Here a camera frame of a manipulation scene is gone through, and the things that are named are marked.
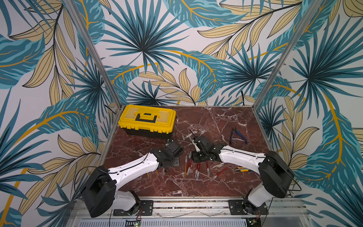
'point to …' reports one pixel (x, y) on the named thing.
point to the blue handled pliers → (234, 130)
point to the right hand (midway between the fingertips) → (192, 157)
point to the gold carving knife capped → (186, 160)
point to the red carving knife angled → (211, 179)
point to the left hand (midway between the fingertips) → (174, 162)
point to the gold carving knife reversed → (157, 172)
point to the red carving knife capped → (188, 167)
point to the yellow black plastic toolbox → (148, 121)
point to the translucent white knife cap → (183, 137)
